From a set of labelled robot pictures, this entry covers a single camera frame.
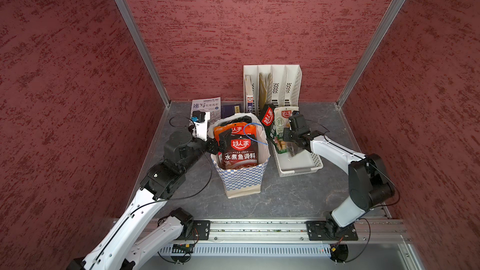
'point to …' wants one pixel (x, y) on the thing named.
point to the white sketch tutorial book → (212, 105)
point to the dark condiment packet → (240, 150)
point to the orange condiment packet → (239, 128)
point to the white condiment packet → (282, 115)
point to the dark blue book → (227, 110)
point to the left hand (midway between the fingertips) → (218, 131)
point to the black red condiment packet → (266, 115)
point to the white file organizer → (287, 84)
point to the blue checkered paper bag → (246, 181)
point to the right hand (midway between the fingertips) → (287, 134)
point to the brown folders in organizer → (265, 84)
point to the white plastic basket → (305, 162)
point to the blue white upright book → (249, 92)
